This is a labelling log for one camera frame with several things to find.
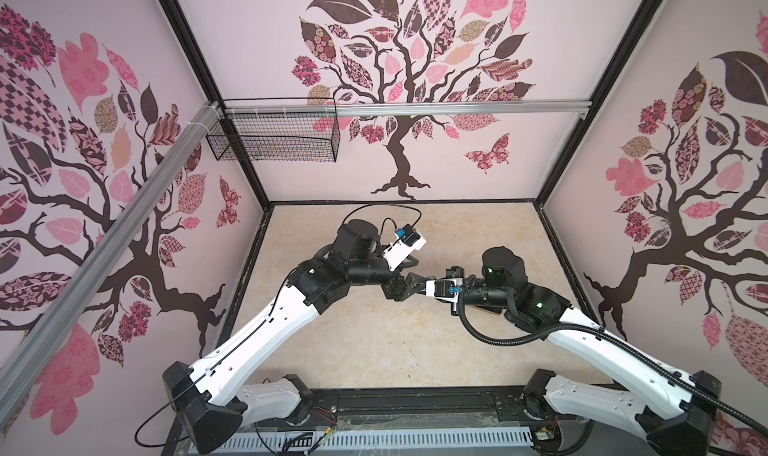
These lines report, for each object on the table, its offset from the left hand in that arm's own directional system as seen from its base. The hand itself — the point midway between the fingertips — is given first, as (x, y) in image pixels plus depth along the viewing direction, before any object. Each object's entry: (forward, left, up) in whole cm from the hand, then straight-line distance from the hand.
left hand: (420, 276), depth 65 cm
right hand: (0, -1, -1) cm, 1 cm away
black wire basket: (+74, +53, -14) cm, 92 cm away
